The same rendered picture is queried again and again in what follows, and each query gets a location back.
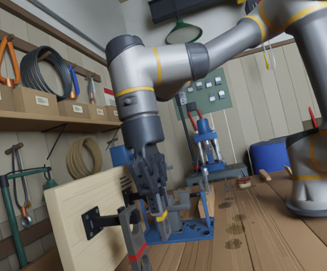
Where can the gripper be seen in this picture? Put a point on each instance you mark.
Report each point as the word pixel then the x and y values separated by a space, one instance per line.
pixel 142 132

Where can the grey link with yellow band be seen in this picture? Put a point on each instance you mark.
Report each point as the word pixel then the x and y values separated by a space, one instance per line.
pixel 164 227

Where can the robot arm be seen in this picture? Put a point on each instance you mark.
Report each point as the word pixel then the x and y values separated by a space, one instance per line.
pixel 141 67

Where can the grey link with red band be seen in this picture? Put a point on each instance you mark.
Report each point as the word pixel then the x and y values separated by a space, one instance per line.
pixel 133 240

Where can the black rack peg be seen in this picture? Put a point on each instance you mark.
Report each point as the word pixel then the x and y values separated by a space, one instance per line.
pixel 131 196
pixel 107 221

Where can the grey rig pillar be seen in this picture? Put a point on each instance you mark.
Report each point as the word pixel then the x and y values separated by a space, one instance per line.
pixel 176 222

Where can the wooden block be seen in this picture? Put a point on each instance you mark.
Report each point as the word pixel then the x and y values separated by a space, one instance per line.
pixel 210 202

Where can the beige wooden rack board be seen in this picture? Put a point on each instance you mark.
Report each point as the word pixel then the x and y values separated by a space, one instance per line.
pixel 76 203

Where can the black pole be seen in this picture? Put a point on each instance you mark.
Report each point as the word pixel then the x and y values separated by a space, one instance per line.
pixel 186 132

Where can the blue press machine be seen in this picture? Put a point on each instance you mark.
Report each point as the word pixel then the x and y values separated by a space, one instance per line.
pixel 205 141

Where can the grey bolt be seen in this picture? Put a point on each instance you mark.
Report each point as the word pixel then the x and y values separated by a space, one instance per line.
pixel 226 187

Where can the grey machine base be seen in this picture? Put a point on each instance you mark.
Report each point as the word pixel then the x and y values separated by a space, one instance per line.
pixel 231 172

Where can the red and white sign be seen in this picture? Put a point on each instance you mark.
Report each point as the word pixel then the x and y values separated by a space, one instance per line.
pixel 109 97

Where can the red and cream tin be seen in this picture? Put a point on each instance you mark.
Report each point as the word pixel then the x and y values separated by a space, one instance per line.
pixel 243 183

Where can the green cone shade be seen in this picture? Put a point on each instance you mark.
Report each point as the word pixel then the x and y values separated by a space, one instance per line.
pixel 50 188

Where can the grey hanging tool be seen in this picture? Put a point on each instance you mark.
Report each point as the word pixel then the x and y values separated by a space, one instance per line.
pixel 91 90

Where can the wooden wedge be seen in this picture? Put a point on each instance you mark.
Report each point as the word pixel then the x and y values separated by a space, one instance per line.
pixel 265 174

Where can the green notice board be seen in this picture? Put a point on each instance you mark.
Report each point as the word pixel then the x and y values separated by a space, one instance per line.
pixel 222 82

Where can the blue drum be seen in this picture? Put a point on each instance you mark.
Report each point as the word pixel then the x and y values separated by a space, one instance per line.
pixel 268 155

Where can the blue sling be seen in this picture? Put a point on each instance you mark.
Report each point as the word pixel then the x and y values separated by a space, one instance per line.
pixel 74 80

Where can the grey sling with thimble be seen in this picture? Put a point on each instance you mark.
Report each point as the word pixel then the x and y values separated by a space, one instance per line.
pixel 26 222

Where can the green ceiling lamp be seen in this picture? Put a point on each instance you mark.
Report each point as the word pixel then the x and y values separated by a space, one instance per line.
pixel 183 34

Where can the green stand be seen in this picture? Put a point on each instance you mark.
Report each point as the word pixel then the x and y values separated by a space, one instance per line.
pixel 11 214

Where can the black ceiling beam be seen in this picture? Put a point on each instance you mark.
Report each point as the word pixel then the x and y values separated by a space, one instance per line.
pixel 180 10

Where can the red bar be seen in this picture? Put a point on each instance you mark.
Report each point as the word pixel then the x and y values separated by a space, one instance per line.
pixel 313 117

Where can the wooden wall shelf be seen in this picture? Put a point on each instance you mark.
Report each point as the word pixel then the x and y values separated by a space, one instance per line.
pixel 39 120

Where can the brown wooden wall peg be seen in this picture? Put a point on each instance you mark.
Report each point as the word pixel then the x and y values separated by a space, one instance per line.
pixel 14 148

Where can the brown wall peg rail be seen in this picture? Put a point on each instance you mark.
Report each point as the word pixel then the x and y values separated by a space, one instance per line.
pixel 25 46

